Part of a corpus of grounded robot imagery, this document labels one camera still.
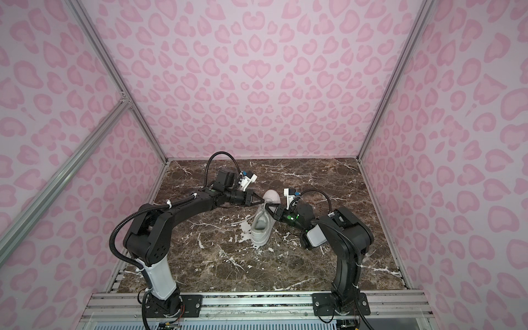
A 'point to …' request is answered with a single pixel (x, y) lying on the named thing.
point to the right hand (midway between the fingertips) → (266, 206)
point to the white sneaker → (264, 221)
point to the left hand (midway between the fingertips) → (265, 198)
